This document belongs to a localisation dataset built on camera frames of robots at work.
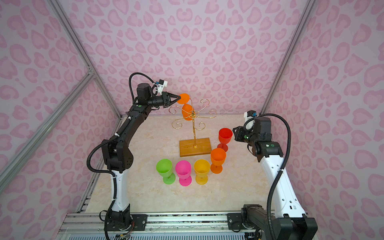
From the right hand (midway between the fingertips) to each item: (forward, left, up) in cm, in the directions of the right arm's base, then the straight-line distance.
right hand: (235, 128), depth 74 cm
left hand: (+17, +28, +6) cm, 34 cm away
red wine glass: (+6, +3, -14) cm, 16 cm away
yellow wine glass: (-13, +17, -18) cm, 28 cm away
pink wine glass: (-14, +26, -18) cm, 35 cm away
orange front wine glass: (-7, +8, -18) cm, 20 cm away
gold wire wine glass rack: (+28, +36, -30) cm, 54 cm away
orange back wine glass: (+10, +24, +2) cm, 26 cm away
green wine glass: (-12, +37, -19) cm, 44 cm away
